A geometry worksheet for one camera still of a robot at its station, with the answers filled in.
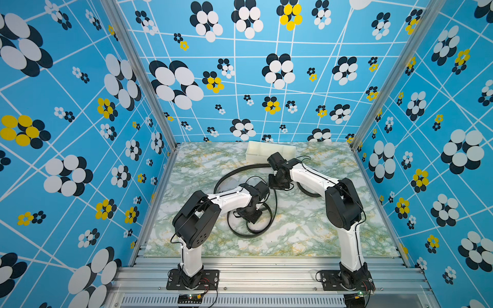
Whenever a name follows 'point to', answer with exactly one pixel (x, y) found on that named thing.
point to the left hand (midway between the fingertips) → (253, 217)
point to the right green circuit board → (360, 293)
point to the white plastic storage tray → (259, 152)
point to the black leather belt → (275, 206)
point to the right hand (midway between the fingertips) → (274, 185)
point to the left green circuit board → (189, 298)
